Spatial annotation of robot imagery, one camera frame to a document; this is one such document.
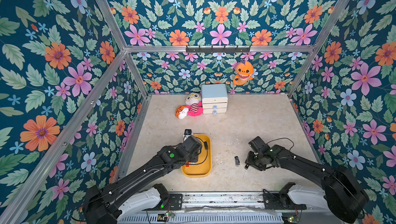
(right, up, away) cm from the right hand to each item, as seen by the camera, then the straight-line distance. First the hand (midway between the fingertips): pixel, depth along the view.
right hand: (247, 162), depth 84 cm
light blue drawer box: (-18, +36, +14) cm, 43 cm away
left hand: (-28, +8, -7) cm, 30 cm away
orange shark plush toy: (+2, +53, +12) cm, 54 cm away
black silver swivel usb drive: (-5, 0, +2) cm, 5 cm away
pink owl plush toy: (-32, +34, +21) cm, 51 cm away
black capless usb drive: (-23, +8, +9) cm, 26 cm away
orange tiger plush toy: (-40, +28, +17) cm, 51 cm away
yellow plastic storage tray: (-24, -3, 0) cm, 25 cm away
